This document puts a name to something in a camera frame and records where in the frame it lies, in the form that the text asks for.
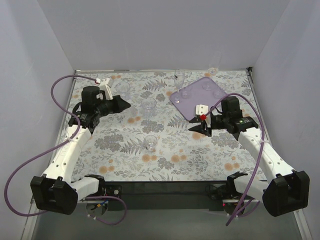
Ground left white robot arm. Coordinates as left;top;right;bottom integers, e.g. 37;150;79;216
30;83;131;215

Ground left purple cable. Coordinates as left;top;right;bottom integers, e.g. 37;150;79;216
4;74;128;225

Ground purple cable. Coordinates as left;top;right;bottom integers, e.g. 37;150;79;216
206;93;267;227
4;74;128;225

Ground faceted tumbler back left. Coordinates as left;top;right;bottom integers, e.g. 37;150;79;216
115;81;131;100

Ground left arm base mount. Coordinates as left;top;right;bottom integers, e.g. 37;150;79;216
85;184;125;218

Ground small glass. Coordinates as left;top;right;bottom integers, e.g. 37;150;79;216
144;135;158;151
181;86;193;99

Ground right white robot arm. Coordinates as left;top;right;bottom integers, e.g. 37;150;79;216
190;96;310;217

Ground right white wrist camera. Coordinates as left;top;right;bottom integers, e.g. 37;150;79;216
195;104;211;128

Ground lavender plastic tray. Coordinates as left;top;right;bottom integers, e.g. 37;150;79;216
169;77;219;121

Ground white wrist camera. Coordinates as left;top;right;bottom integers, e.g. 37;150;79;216
195;104;211;128
99;78;113;100

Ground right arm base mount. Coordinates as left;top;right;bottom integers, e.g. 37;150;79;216
205;183;242;215

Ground champagne flute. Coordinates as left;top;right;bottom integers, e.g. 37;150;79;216
202;51;222;91
174;69;185;104

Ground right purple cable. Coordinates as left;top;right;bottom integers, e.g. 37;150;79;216
206;93;267;227

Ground ribbed tumbler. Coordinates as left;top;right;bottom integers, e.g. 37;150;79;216
141;97;157;117

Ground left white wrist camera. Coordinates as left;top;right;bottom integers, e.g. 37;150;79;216
99;78;113;100

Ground faceted glass edge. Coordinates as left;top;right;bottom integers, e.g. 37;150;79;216
213;82;226;99

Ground floral table mat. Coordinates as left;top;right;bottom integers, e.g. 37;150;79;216
68;71;266;181

